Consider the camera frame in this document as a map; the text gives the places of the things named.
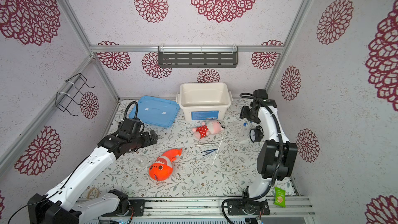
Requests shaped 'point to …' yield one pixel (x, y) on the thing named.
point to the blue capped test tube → (245, 124)
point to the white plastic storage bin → (204, 101)
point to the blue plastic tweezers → (212, 150)
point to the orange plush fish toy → (161, 169)
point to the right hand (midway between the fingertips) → (247, 114)
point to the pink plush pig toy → (207, 128)
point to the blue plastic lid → (156, 111)
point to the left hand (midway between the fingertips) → (150, 141)
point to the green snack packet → (280, 197)
